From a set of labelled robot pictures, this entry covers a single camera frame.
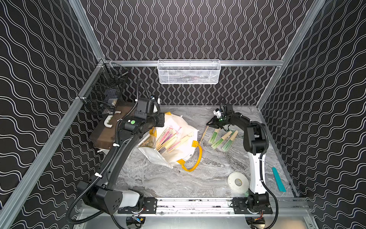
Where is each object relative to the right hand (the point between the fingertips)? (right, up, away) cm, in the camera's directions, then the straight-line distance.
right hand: (208, 124), depth 107 cm
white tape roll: (+13, -33, -25) cm, 43 cm away
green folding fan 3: (+11, -14, -10) cm, 21 cm away
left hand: (-30, +6, -33) cm, 45 cm away
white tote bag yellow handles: (-16, -16, -25) cm, 34 cm away
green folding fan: (+6, -12, -9) cm, 16 cm away
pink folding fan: (-3, -6, -5) cm, 9 cm away
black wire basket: (-73, +24, -10) cm, 77 cm away
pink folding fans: (-28, -9, -14) cm, 32 cm away
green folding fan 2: (+3, -8, -6) cm, 10 cm away
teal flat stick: (+37, -32, -24) cm, 55 cm away
